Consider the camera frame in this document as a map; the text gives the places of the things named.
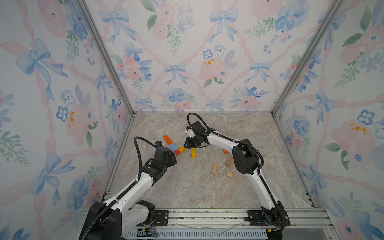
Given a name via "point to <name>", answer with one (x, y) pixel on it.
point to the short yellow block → (182, 149)
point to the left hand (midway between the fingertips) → (172, 155)
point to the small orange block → (166, 137)
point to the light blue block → (173, 147)
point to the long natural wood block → (214, 169)
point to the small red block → (177, 152)
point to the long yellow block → (193, 153)
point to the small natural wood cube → (229, 174)
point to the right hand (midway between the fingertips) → (185, 145)
